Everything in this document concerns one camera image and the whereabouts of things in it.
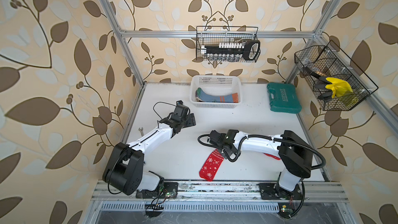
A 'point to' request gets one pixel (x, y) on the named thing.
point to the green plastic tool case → (284, 97)
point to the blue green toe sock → (203, 96)
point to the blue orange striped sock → (232, 98)
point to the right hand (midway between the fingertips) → (227, 148)
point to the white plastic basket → (215, 91)
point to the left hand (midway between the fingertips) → (187, 117)
